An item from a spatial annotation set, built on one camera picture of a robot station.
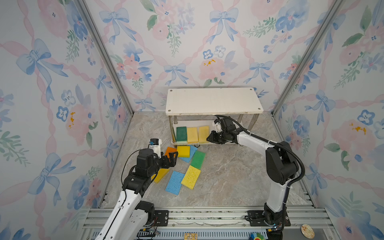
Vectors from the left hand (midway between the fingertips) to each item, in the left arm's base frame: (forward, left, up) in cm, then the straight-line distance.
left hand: (170, 151), depth 77 cm
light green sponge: (+5, -15, -17) cm, 23 cm away
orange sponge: (+11, +3, -17) cm, 21 cm away
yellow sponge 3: (-9, +5, -8) cm, 13 cm away
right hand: (+16, -20, -9) cm, 27 cm away
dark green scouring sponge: (+20, -4, -11) cm, 23 cm away
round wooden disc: (-32, -66, -18) cm, 76 cm away
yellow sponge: (+19, -11, -11) cm, 25 cm away
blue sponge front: (-10, -1, -18) cm, 20 cm away
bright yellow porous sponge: (-7, -11, -17) cm, 21 cm away
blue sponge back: (+11, -11, -18) cm, 24 cm away
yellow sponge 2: (+18, -18, -9) cm, 27 cm away
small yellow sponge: (+9, -6, -16) cm, 19 cm away
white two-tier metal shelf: (+14, -11, +15) cm, 23 cm away
